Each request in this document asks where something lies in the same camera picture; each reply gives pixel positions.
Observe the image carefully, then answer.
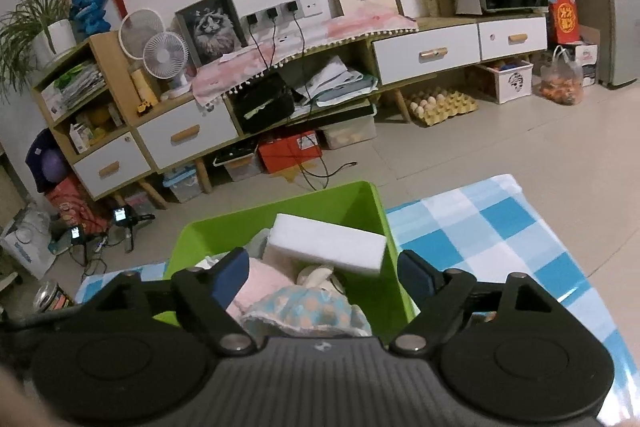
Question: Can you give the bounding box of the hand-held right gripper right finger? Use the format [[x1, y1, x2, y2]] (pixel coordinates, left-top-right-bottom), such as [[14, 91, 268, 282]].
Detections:
[[390, 249, 564, 356]]

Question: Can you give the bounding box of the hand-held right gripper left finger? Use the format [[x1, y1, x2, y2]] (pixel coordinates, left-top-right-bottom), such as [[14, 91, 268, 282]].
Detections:
[[89, 248, 256, 356]]

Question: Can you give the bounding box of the pink plush bunny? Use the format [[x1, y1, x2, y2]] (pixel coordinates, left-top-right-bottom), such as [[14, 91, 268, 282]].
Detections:
[[225, 257, 296, 318]]

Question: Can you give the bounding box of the grey-green cloth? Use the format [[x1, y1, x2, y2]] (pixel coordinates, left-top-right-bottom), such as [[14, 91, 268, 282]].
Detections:
[[245, 229, 273, 258]]

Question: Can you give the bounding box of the rabbit doll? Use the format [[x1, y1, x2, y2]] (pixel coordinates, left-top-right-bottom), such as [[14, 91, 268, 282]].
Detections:
[[240, 264, 373, 339]]

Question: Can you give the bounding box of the white foam block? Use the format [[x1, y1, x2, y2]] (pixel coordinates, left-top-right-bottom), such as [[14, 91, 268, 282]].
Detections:
[[263, 213, 387, 278]]

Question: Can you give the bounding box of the green plastic storage bin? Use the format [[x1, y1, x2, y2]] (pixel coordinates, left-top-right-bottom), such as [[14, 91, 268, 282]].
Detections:
[[152, 180, 417, 338]]

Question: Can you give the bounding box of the metal can with dark label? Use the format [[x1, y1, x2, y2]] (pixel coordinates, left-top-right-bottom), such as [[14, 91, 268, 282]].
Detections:
[[32, 279, 76, 313]]

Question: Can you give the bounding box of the blue and white checked blanket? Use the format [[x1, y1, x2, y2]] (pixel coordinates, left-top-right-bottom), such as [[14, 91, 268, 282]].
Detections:
[[75, 174, 640, 427]]

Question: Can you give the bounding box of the white plastic bag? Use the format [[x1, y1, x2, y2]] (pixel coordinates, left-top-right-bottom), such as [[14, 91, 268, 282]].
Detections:
[[0, 202, 58, 280]]

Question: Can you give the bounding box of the clear box with blue lid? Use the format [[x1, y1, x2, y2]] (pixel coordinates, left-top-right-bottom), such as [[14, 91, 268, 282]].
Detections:
[[162, 167, 201, 202]]

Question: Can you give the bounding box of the red snack bag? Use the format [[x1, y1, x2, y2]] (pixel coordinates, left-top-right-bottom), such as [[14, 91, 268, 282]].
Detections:
[[45, 177, 108, 233]]

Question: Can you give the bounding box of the red shoe box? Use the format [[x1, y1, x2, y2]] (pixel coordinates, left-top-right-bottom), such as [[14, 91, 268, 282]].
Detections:
[[257, 130, 323, 174]]

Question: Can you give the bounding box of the white cabinet drawer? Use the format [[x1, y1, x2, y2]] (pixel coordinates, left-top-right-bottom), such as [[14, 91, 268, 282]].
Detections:
[[372, 23, 480, 86], [136, 97, 240, 170], [477, 16, 547, 62], [74, 132, 152, 200]]

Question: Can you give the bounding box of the clear plastic storage box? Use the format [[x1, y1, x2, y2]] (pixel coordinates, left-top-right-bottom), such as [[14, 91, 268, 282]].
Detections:
[[320, 112, 377, 151]]

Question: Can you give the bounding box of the purple ball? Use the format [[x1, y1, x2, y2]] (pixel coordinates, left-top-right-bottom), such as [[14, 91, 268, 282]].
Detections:
[[42, 149, 68, 180]]

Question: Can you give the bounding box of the yellow egg tray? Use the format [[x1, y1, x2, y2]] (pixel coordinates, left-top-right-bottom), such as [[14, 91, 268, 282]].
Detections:
[[402, 87, 480, 126]]

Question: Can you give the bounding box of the black box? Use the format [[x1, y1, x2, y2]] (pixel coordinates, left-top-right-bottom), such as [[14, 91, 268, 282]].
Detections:
[[230, 72, 296, 134]]

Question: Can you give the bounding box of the pile of papers and cloths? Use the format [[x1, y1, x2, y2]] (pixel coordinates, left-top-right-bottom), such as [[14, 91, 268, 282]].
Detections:
[[292, 57, 378, 110]]

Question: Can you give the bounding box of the yellow bottle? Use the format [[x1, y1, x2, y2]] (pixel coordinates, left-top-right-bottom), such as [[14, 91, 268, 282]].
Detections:
[[130, 64, 161, 108]]

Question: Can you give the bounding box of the white printed storage box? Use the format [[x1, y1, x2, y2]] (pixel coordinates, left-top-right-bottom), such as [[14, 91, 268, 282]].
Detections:
[[480, 59, 534, 105]]

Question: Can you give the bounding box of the wooden cabinet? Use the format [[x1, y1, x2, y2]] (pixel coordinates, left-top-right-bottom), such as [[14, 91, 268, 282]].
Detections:
[[32, 14, 548, 208]]

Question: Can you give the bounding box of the small white desk fan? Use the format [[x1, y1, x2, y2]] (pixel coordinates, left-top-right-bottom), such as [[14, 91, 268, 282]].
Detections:
[[143, 32, 190, 100]]

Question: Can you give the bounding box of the plastic bag of oranges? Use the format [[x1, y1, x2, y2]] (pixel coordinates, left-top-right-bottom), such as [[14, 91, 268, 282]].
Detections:
[[539, 46, 585, 105]]

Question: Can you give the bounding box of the stack of papers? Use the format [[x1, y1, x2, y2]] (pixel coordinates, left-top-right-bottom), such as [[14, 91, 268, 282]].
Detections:
[[41, 61, 107, 116]]

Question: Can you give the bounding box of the framed cat picture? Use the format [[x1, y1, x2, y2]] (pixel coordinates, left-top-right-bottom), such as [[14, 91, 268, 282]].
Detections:
[[175, 0, 248, 68]]

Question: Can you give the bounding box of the pink table runner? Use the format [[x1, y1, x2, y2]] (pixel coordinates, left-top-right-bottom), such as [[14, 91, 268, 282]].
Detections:
[[191, 10, 420, 108]]

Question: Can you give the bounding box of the large white fan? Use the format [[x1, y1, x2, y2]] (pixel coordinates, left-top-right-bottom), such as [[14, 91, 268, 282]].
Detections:
[[119, 9, 165, 60]]

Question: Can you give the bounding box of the open cardboard box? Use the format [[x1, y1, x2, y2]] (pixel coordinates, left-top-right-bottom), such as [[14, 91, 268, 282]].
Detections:
[[575, 27, 601, 86]]

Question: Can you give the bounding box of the potted green plant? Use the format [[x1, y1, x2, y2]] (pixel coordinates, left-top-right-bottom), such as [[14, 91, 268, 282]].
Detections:
[[0, 0, 93, 102]]

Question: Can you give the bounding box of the blue cartoon figure toy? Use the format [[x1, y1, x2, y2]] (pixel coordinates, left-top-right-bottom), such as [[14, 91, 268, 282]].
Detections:
[[70, 0, 113, 35]]

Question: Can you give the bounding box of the red gift box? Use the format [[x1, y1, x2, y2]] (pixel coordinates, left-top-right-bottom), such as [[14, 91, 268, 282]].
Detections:
[[547, 0, 583, 45]]

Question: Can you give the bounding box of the white wall socket row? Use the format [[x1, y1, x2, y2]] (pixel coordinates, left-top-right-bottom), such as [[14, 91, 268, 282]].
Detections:
[[242, 0, 321, 28]]

